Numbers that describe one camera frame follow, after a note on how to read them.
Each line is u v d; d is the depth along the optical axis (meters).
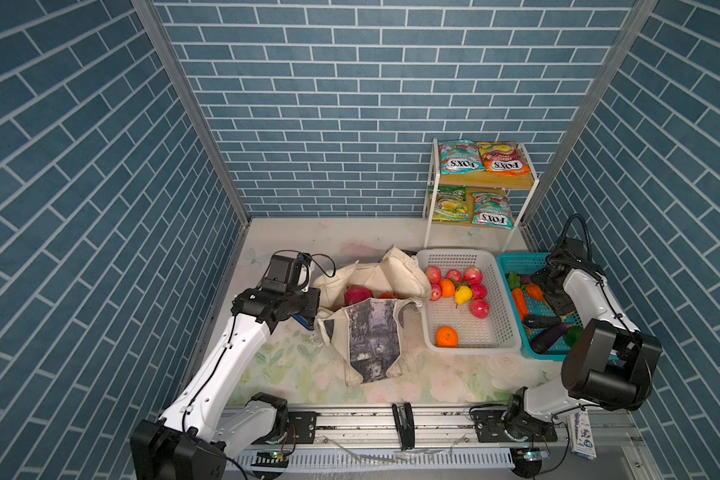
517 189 0.86
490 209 0.99
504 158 0.89
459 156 0.89
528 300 0.98
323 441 0.72
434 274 0.97
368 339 0.75
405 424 0.74
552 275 0.67
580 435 0.72
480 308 0.89
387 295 0.89
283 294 0.57
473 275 0.99
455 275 0.99
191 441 0.36
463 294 0.94
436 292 0.94
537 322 0.87
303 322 0.91
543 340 0.84
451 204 1.00
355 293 0.90
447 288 0.94
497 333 0.88
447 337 0.84
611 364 0.44
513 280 0.99
